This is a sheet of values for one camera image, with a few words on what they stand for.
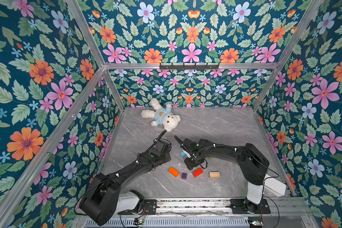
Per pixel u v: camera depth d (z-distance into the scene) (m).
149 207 0.73
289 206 0.75
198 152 0.62
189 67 0.92
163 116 1.03
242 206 0.73
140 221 0.72
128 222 0.70
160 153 0.66
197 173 0.84
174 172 0.85
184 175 0.82
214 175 0.83
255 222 0.71
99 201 0.41
